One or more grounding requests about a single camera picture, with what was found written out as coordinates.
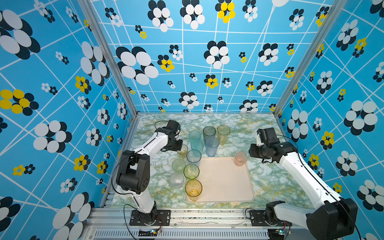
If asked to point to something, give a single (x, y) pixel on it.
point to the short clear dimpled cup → (177, 180)
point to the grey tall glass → (208, 131)
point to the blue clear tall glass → (193, 156)
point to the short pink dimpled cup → (240, 158)
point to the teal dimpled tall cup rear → (194, 134)
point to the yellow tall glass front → (193, 188)
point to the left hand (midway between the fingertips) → (178, 147)
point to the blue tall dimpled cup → (212, 144)
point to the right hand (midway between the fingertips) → (253, 150)
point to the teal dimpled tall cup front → (197, 145)
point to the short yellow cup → (182, 153)
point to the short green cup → (178, 164)
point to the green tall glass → (191, 171)
